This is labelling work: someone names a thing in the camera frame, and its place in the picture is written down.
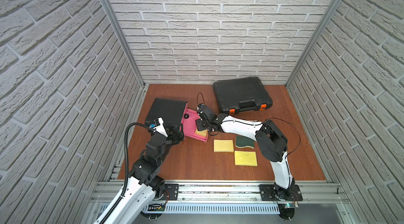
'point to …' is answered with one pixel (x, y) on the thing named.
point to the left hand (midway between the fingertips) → (179, 124)
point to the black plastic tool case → (248, 93)
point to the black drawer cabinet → (171, 111)
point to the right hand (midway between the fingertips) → (201, 122)
